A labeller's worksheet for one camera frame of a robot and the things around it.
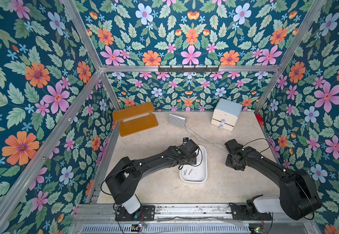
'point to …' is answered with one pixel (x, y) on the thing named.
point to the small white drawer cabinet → (225, 113)
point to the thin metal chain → (194, 134)
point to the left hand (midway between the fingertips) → (194, 158)
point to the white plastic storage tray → (196, 173)
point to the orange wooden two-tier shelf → (136, 119)
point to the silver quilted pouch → (177, 121)
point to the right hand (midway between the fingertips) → (231, 163)
